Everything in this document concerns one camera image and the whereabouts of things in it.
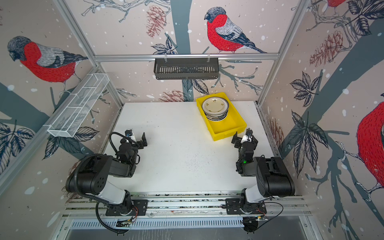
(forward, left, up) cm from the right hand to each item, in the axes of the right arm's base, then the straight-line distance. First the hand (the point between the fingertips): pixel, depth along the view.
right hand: (244, 135), depth 89 cm
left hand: (-3, +67, +4) cm, 67 cm away
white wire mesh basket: (-10, +91, +23) cm, 94 cm away
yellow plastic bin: (+17, +4, -10) cm, 20 cm away
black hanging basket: (+44, +38, +19) cm, 62 cm away
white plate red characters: (+19, +16, -6) cm, 25 cm away
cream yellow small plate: (+28, +17, -3) cm, 33 cm away
